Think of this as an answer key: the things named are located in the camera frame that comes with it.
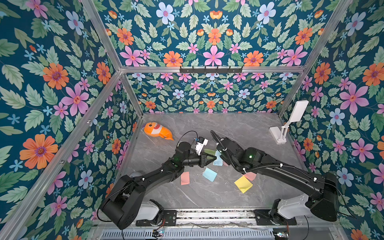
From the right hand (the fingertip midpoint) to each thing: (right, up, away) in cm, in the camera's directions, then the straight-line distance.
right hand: (230, 144), depth 77 cm
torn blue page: (-6, -8, -2) cm, 11 cm away
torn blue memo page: (-10, -20, +12) cm, 25 cm away
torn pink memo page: (-25, -21, +9) cm, 34 cm away
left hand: (-7, -7, -2) cm, 10 cm away
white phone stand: (+38, +3, +22) cm, 44 cm away
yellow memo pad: (+9, -24, +8) cm, 27 cm away
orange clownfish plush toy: (-48, +7, +24) cm, 54 cm away
